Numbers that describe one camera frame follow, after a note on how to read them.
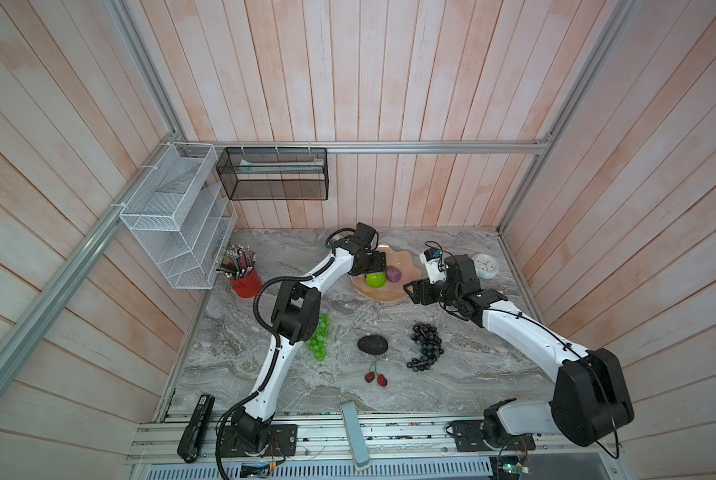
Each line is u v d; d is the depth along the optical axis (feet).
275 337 2.05
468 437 2.40
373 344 2.81
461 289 2.17
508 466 2.33
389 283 3.33
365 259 2.98
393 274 3.31
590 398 1.37
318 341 2.79
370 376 2.73
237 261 3.00
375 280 3.22
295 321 2.08
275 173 3.41
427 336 2.83
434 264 2.51
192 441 2.38
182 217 2.35
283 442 2.41
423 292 2.48
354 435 2.40
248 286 3.21
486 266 3.51
